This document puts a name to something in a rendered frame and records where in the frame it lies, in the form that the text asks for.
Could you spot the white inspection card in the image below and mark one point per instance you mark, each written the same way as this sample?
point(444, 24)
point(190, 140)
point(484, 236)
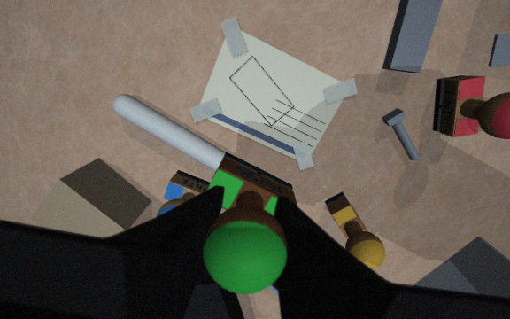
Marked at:
point(267, 95)

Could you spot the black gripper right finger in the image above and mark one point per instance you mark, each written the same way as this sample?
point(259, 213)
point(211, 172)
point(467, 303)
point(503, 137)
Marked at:
point(322, 280)

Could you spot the blue and brown rubber stamp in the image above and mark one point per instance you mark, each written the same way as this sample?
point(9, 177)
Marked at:
point(180, 189)

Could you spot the grey cylinder with black end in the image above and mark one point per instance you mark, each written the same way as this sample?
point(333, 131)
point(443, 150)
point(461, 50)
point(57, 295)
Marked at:
point(162, 127)

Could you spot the red rubber stamp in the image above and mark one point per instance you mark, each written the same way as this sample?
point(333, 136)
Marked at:
point(460, 109)

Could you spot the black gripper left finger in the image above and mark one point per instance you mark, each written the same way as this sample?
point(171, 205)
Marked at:
point(147, 272)

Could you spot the green and brown stamp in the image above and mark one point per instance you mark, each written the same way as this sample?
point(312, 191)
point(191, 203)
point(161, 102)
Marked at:
point(245, 249)

